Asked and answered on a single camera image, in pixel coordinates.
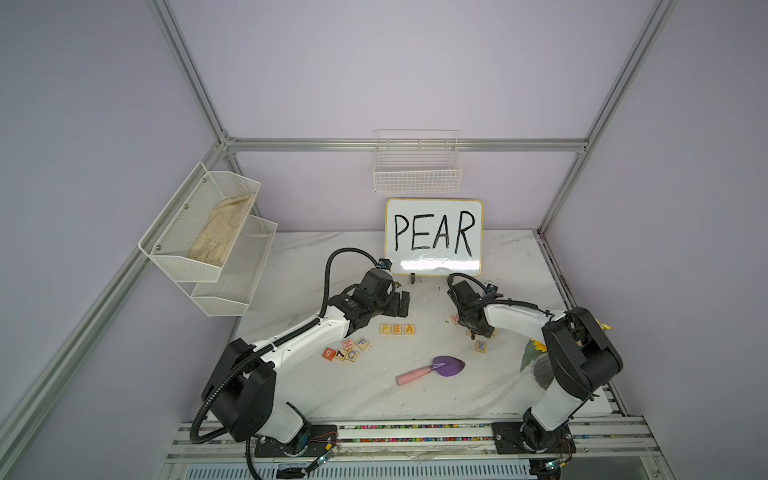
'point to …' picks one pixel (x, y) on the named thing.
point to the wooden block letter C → (351, 355)
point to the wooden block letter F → (362, 343)
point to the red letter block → (329, 354)
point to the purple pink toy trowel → (444, 365)
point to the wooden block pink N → (348, 344)
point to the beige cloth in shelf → (218, 233)
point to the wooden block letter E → (396, 329)
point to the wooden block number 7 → (340, 354)
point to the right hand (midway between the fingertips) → (468, 322)
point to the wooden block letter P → (385, 328)
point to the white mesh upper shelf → (191, 236)
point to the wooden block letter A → (409, 329)
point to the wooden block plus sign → (481, 346)
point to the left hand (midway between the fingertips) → (393, 299)
